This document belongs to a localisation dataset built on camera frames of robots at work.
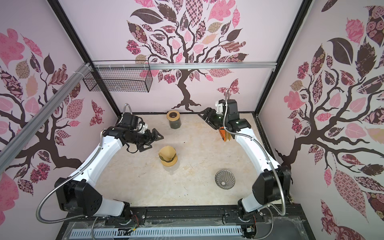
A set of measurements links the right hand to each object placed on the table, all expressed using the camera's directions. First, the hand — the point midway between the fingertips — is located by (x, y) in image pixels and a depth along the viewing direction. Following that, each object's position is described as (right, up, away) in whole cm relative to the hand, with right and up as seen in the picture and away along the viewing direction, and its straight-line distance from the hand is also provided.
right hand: (201, 114), depth 77 cm
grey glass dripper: (+13, -36, +5) cm, 39 cm away
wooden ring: (-20, -1, +28) cm, 34 cm away
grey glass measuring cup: (-19, -5, +33) cm, 38 cm away
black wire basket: (-69, +33, +45) cm, 88 cm away
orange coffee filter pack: (+17, -13, +23) cm, 31 cm away
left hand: (-24, -16, +1) cm, 29 cm away
